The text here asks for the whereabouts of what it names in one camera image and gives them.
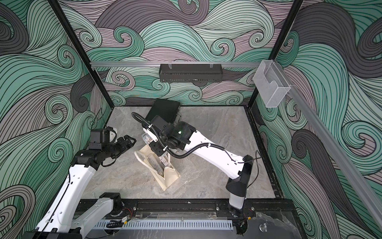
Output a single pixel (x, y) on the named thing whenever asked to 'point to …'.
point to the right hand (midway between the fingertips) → (154, 147)
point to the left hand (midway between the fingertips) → (130, 142)
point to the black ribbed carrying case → (168, 110)
